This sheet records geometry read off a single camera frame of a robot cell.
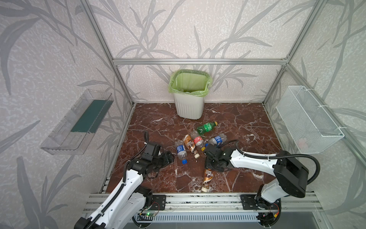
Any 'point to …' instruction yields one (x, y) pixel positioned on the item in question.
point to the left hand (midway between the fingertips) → (172, 155)
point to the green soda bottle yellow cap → (206, 127)
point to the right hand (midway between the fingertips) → (207, 162)
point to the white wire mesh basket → (311, 128)
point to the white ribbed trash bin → (188, 106)
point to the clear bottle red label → (197, 138)
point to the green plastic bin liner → (194, 82)
